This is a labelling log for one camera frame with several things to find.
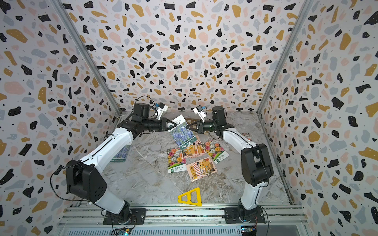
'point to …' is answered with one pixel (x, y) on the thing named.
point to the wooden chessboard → (192, 120)
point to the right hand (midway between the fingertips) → (188, 128)
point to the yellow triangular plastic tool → (189, 197)
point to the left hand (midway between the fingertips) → (177, 124)
